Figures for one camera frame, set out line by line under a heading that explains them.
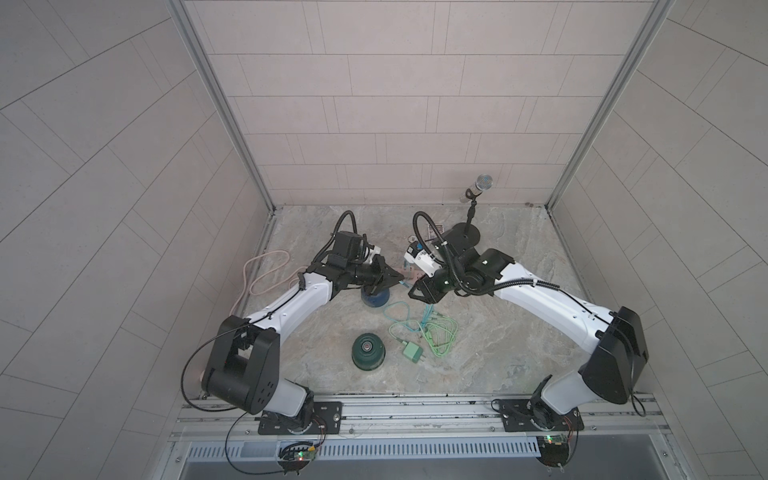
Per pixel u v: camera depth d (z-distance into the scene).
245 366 0.41
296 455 0.65
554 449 0.69
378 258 0.74
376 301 0.83
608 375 0.40
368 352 0.72
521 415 0.69
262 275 0.96
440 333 0.85
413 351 0.80
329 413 0.71
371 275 0.72
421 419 0.72
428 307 0.90
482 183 0.85
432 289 0.67
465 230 1.07
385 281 0.72
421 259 0.69
